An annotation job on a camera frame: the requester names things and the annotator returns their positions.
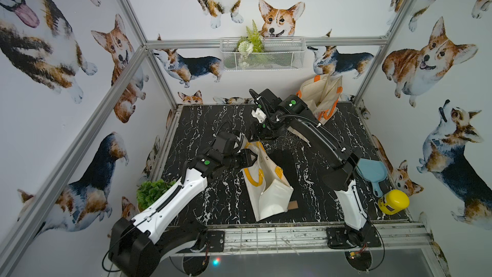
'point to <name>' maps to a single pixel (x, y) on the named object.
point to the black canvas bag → (285, 160)
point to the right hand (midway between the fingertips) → (249, 141)
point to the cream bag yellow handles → (270, 190)
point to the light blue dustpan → (373, 171)
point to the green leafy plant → (148, 192)
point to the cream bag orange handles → (321, 92)
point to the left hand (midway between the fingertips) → (258, 155)
